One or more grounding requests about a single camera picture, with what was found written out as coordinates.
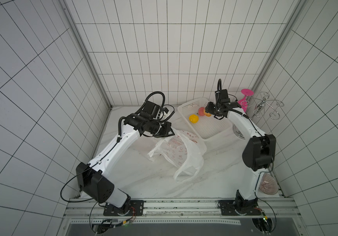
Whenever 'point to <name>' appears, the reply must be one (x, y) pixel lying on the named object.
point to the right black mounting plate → (228, 208)
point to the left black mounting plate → (136, 208)
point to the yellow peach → (193, 118)
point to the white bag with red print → (184, 148)
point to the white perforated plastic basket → (208, 128)
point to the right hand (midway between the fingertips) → (210, 106)
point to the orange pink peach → (207, 114)
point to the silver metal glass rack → (261, 104)
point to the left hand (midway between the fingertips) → (171, 136)
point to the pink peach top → (201, 111)
